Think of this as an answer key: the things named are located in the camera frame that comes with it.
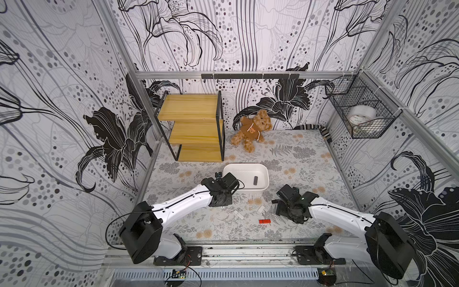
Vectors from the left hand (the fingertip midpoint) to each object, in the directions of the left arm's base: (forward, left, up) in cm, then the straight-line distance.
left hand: (224, 203), depth 83 cm
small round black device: (-26, -42, -5) cm, 50 cm away
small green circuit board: (-27, +16, -8) cm, 33 cm away
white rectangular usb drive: (-1, -17, -5) cm, 18 cm away
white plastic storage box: (+20, -11, -5) cm, 24 cm away
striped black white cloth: (+55, -63, -2) cm, 83 cm away
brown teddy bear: (+45, -14, +4) cm, 48 cm away
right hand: (-1, -29, -6) cm, 30 cm away
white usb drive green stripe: (-3, -7, -5) cm, 9 cm away
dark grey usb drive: (+15, -16, -5) cm, 22 cm away
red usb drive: (-6, -19, -5) cm, 21 cm away
